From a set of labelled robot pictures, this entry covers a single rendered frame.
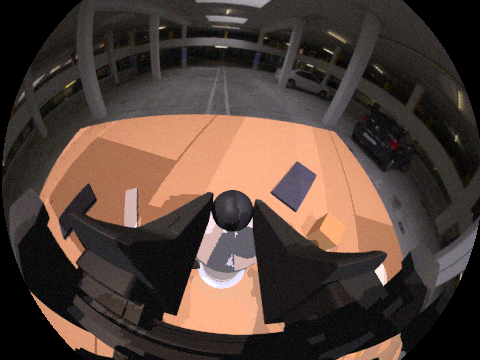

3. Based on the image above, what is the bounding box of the coffee press with black knob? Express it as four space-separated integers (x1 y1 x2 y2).
192 189 257 289

